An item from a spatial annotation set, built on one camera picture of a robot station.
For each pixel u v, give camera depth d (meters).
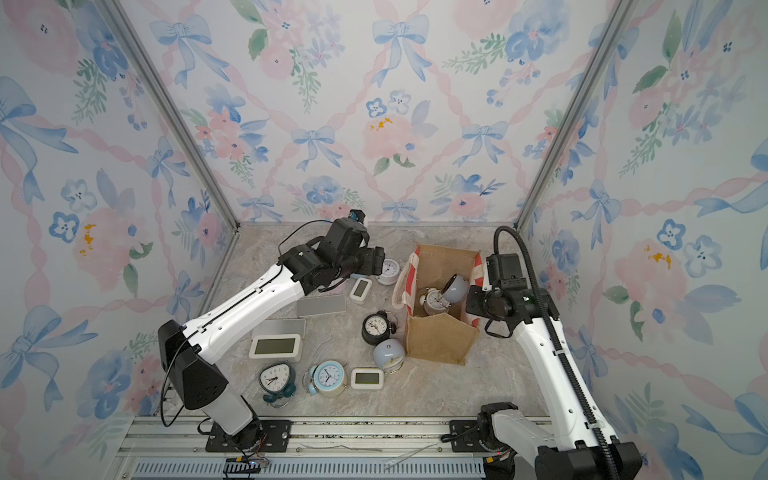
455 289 0.88
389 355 0.80
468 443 0.73
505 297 0.51
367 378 0.82
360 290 0.97
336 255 0.56
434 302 0.93
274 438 0.74
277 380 0.79
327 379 0.79
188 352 0.42
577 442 0.38
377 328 0.88
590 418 0.39
